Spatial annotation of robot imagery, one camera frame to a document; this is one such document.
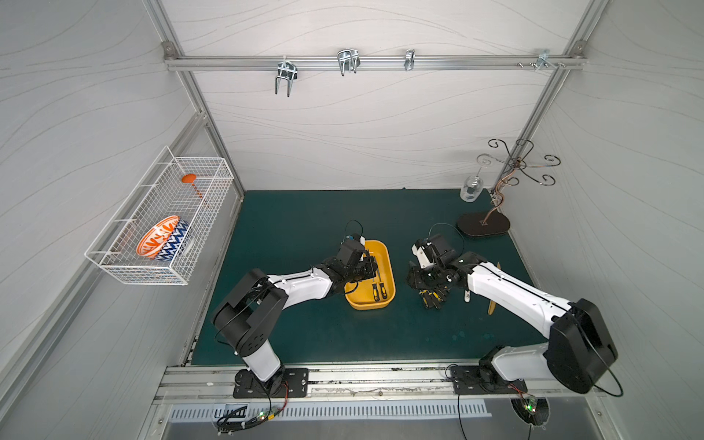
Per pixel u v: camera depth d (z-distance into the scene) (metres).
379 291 0.90
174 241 0.58
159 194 0.70
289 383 0.73
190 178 0.78
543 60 0.77
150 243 0.63
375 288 0.86
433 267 0.71
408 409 0.70
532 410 0.72
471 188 0.95
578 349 0.42
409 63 0.78
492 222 1.07
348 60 0.77
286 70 0.78
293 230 1.10
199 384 0.75
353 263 0.71
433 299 0.88
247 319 0.45
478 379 0.68
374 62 0.77
